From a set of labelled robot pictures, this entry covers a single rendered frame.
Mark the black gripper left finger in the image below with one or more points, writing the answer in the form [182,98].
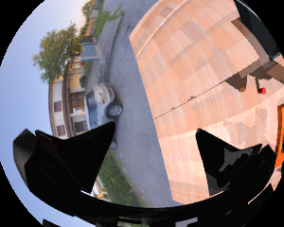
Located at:
[82,155]

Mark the dark red peg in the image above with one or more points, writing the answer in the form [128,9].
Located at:
[261,91]

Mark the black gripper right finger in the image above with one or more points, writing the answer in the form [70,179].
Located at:
[221,160]

